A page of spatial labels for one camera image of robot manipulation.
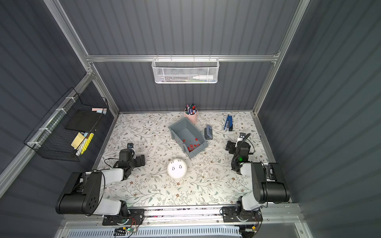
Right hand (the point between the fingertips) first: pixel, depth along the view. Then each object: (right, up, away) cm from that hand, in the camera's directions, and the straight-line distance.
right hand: (237, 142), depth 93 cm
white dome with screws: (-37, -13, -14) cm, 42 cm away
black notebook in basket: (-87, +14, -14) cm, 89 cm away
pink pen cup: (-30, +19, +12) cm, 37 cm away
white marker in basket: (-21, +41, -1) cm, 46 cm away
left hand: (-65, -11, +1) cm, 66 cm away
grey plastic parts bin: (-29, +1, +11) cm, 31 cm away
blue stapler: (-1, +12, +18) cm, 22 cm away
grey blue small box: (-18, +6, +9) cm, 20 cm away
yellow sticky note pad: (-83, +3, -24) cm, 86 cm away
